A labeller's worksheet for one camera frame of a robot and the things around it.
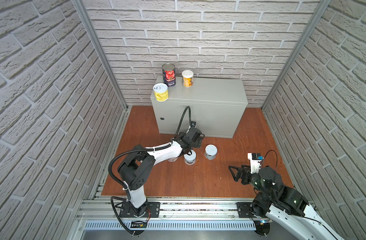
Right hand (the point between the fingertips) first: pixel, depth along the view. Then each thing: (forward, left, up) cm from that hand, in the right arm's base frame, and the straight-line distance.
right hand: (236, 166), depth 72 cm
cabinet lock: (+34, +37, +1) cm, 50 cm away
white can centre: (+10, +22, -11) cm, 26 cm away
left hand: (+25, +18, -6) cm, 32 cm away
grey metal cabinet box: (+26, +7, +18) cm, 32 cm away
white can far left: (+13, +32, -13) cm, 37 cm away
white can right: (+15, +8, -11) cm, 20 cm away
